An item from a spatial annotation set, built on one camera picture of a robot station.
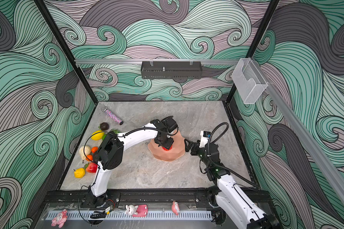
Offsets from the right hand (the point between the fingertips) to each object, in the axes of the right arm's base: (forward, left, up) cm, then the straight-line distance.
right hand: (191, 140), depth 81 cm
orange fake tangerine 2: (-7, +62, -10) cm, 63 cm away
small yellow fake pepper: (-17, +63, -8) cm, 66 cm away
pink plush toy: (-37, +63, -8) cm, 74 cm away
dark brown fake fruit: (+16, +60, -10) cm, 63 cm away
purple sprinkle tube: (+26, +58, -10) cm, 64 cm away
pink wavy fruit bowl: (-1, +7, -11) cm, 14 cm away
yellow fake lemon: (+8, +62, -10) cm, 63 cm away
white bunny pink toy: (-33, +28, -10) cm, 45 cm away
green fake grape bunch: (+12, +51, -10) cm, 53 cm away
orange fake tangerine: (-2, +61, -10) cm, 62 cm away
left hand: (+2, +14, -8) cm, 16 cm away
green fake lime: (+9, +58, -10) cm, 59 cm away
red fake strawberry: (-13, +59, -9) cm, 61 cm away
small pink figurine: (-32, +9, -7) cm, 34 cm away
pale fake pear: (-3, +65, -9) cm, 65 cm away
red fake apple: (-1, +15, -10) cm, 18 cm away
